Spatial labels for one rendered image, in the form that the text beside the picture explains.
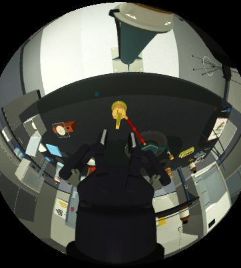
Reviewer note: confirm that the light blue pad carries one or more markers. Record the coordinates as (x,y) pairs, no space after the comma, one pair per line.
(53,149)

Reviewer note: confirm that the brass fitting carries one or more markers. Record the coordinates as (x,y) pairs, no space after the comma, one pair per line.
(169,172)

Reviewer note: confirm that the small teal disc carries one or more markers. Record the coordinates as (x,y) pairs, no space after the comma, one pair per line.
(97,94)

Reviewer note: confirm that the blue thin rod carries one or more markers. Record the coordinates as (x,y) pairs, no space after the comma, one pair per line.
(44,168)

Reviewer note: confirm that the grey vent grille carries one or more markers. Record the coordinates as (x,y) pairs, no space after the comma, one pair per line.
(237,95)

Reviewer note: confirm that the yellow-green tap lever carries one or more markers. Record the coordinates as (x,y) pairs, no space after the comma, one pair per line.
(119,120)

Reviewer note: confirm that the brown gauze rest block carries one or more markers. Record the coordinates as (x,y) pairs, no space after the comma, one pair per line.
(71,125)

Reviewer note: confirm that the yellow box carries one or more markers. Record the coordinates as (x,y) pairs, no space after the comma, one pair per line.
(186,152)

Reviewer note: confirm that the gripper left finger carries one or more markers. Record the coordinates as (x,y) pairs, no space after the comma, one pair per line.
(80,158)

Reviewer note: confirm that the blue stand rod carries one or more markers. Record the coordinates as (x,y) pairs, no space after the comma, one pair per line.
(184,184)

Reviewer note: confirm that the white clipboard with paper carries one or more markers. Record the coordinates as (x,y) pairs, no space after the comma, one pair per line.
(218,128)

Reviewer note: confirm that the white squeeze bottle red tip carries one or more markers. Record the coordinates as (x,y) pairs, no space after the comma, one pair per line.
(60,171)

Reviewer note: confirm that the small brown bottle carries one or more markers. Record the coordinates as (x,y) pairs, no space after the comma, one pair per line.
(192,166)

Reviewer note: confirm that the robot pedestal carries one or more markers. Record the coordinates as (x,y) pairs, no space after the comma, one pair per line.
(131,42)

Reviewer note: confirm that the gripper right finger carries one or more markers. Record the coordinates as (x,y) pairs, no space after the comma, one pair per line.
(150,162)

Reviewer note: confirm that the brown bottle with white label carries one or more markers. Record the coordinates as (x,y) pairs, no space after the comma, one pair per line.
(184,214)

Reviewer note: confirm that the white fume cupboard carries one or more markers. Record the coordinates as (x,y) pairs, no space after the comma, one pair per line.
(213,195)

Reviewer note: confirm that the dark round burner base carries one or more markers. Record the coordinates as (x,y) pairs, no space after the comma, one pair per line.
(158,137)

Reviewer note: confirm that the brass gas tap body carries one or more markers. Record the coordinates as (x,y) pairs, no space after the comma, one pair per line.
(119,108)

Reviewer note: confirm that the white and blue box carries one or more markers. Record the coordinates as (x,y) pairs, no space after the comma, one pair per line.
(199,157)

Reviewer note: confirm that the brass needle valve knob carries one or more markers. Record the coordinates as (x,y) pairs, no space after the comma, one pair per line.
(170,156)

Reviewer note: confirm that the white wall notice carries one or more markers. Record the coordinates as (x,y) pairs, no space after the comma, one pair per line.
(61,207)

